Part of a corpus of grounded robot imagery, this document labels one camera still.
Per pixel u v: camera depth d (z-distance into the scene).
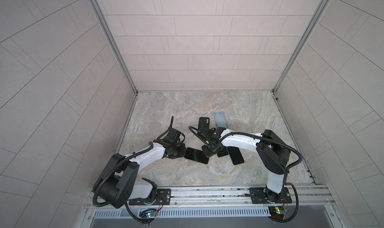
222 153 0.84
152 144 0.59
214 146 0.64
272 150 0.50
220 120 1.00
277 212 0.68
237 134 0.57
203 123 0.99
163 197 0.71
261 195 0.71
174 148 0.72
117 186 0.41
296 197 0.68
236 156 0.84
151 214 0.64
